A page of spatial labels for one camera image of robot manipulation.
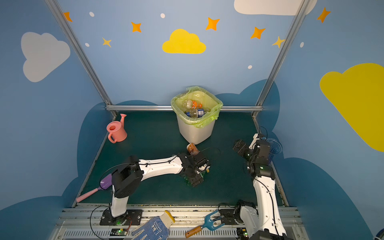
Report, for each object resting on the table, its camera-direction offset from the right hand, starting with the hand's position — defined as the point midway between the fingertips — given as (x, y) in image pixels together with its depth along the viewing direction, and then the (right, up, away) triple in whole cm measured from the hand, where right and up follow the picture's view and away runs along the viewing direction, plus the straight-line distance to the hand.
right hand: (242, 143), depth 80 cm
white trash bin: (-28, +4, +9) cm, 30 cm away
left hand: (-24, -20, +6) cm, 32 cm away
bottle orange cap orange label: (-29, +24, +17) cm, 42 cm away
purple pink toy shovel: (-78, -24, +6) cm, 81 cm away
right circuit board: (-3, -43, -9) cm, 44 cm away
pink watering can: (-77, +7, +17) cm, 79 cm away
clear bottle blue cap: (-24, +18, +17) cm, 35 cm away
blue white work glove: (-46, -41, -9) cm, 62 cm away
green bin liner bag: (-22, +30, +17) cm, 41 cm away
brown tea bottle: (-27, -6, +16) cm, 32 cm away
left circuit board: (-63, -42, -9) cm, 76 cm away
